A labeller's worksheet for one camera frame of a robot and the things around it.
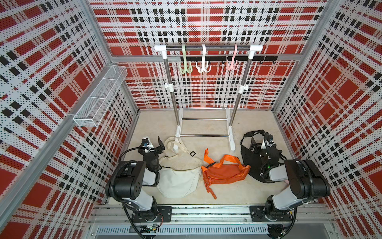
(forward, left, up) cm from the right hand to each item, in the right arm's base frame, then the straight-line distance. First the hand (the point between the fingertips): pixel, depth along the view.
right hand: (261, 137), depth 91 cm
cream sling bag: (-17, +51, -8) cm, 54 cm away
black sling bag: (-10, +5, -9) cm, 14 cm away
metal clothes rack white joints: (+30, +56, -7) cm, 64 cm away
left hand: (-2, +66, +3) cm, 67 cm away
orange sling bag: (-18, +22, -7) cm, 29 cm away
